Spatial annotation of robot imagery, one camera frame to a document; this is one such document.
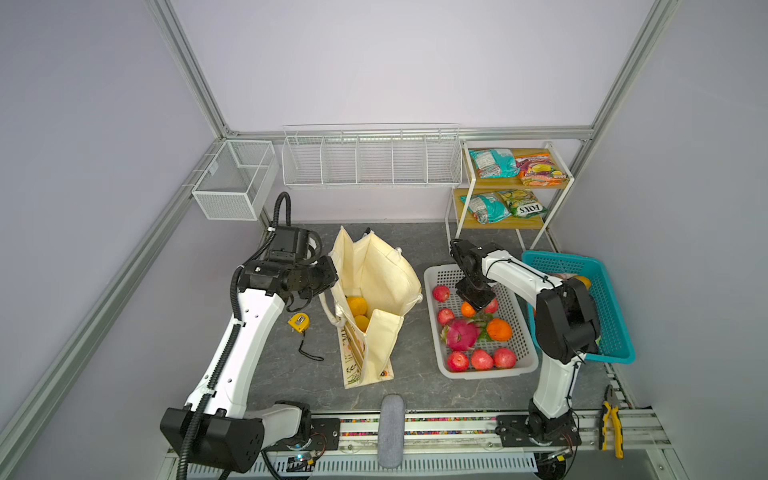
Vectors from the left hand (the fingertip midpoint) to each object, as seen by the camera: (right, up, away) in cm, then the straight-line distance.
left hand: (339, 280), depth 73 cm
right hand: (+37, -9, +19) cm, 42 cm away
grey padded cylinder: (+13, -37, -1) cm, 39 cm away
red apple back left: (+29, -6, +20) cm, 36 cm away
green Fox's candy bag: (+57, +23, +27) cm, 67 cm away
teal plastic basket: (+75, -18, +9) cm, 78 cm away
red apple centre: (+37, -23, +7) cm, 44 cm away
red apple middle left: (+29, -12, +15) cm, 35 cm away
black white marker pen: (+2, +15, +45) cm, 48 cm away
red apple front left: (+31, -23, +7) cm, 39 cm away
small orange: (+36, -10, +15) cm, 40 cm away
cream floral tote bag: (+7, -5, +20) cm, 22 cm away
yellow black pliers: (+70, -34, +3) cm, 78 cm away
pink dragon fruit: (+32, -16, +8) cm, 36 cm away
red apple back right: (+44, -10, +18) cm, 48 cm away
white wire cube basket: (-39, +31, +26) cm, 57 cm away
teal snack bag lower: (+45, +22, +26) cm, 56 cm away
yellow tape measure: (-16, -15, +18) cm, 28 cm away
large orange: (+44, -15, +11) cm, 48 cm away
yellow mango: (+75, -2, +23) cm, 79 cm away
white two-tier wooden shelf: (+47, +26, +13) cm, 55 cm away
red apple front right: (+44, -22, +7) cm, 49 cm away
